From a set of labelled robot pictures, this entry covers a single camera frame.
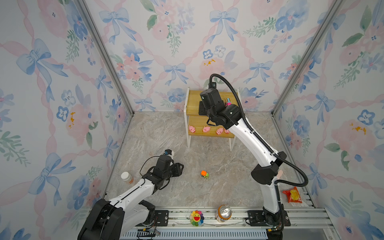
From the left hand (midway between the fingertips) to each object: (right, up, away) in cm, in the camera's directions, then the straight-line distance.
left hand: (181, 165), depth 86 cm
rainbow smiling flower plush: (+9, -23, -13) cm, 28 cm away
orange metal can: (+21, -16, -20) cm, 33 cm away
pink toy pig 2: (+14, +21, +1) cm, 25 cm away
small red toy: (+59, -14, -8) cm, 61 cm away
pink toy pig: (+6, +21, +1) cm, 22 cm away
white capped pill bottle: (-29, -4, -6) cm, 30 cm away
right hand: (+13, +35, -11) cm, 39 cm away
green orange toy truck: (+13, -5, -1) cm, 14 cm away
